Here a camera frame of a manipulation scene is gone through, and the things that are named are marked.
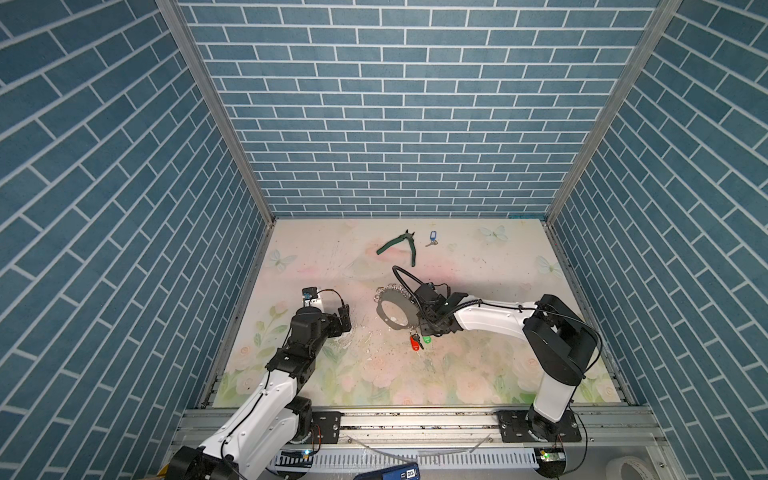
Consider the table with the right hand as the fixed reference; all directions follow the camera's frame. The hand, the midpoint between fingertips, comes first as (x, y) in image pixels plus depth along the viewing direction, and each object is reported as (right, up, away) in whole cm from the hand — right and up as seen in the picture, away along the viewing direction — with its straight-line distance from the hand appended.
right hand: (424, 323), depth 92 cm
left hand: (-26, +6, -7) cm, 28 cm away
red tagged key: (-3, -5, -3) cm, 7 cm away
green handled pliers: (-5, +28, +23) cm, 37 cm away
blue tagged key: (+5, +26, +23) cm, 35 cm away
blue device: (-6, -26, -27) cm, 38 cm away
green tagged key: (0, -4, -3) cm, 5 cm away
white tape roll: (+42, -27, -24) cm, 55 cm away
